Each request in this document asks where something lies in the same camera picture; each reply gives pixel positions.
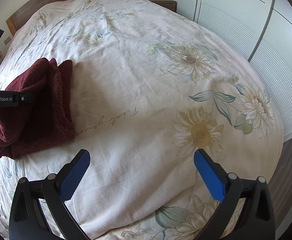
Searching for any dark red knitted sweater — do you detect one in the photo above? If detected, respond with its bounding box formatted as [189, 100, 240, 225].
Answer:
[0, 58, 75, 159]

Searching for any white floral duvet cover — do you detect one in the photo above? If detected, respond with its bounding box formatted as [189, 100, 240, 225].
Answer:
[0, 0, 283, 239]

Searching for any white louvered wardrobe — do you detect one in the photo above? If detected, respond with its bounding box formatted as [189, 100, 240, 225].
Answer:
[175, 0, 292, 140]

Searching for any wooden bedside table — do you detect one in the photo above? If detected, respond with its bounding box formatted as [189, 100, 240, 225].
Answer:
[149, 0, 177, 12]

